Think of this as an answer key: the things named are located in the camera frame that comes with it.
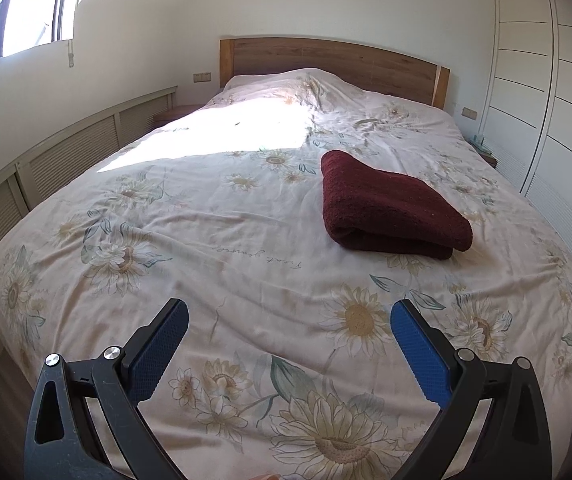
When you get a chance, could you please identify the dark red knitted sweater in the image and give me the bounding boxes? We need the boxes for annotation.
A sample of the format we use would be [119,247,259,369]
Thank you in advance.
[321,150,473,260]

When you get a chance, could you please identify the beige louvered radiator cover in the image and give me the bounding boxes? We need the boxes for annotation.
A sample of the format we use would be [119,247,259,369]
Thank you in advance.
[0,84,180,411]

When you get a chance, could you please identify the wooden right bedside table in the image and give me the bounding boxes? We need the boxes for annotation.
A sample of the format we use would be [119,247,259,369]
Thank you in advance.
[467,136,497,168]

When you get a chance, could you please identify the wooden bedside table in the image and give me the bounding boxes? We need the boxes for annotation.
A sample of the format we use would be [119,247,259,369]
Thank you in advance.
[152,104,201,128]
[467,136,497,168]

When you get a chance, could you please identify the floral white duvet cover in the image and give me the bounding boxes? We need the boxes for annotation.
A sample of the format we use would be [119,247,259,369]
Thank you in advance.
[0,70,572,479]

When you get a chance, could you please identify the white wardrobe with doors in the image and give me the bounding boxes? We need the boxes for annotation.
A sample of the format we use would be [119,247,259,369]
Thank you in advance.
[480,0,572,252]

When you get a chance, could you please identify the wooden left bedside table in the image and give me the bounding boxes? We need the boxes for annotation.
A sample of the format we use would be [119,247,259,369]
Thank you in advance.
[152,104,201,128]

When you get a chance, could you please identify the wooden bed headboard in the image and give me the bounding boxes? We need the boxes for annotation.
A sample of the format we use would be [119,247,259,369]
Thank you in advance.
[220,37,450,110]

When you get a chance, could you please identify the right beige wall switch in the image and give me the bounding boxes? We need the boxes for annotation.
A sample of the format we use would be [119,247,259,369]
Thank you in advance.
[461,106,478,120]

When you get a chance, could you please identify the beige wall switch plate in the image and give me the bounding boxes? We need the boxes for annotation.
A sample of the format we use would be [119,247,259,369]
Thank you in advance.
[193,73,211,82]

